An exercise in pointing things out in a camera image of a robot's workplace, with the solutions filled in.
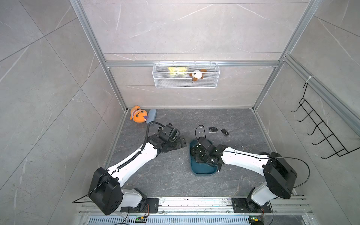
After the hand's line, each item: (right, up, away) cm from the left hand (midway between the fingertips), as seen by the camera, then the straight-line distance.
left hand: (182, 141), depth 81 cm
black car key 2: (+32, +3, +22) cm, 39 cm away
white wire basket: (+19, +39, +7) cm, 44 cm away
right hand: (+9, -10, +5) cm, 15 cm away
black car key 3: (+17, -8, -19) cm, 27 cm away
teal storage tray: (+12, -18, +5) cm, 22 cm away
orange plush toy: (-34, +17, +23) cm, 44 cm away
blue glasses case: (-25, +16, +30) cm, 42 cm away
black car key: (+24, +6, +23) cm, 34 cm away
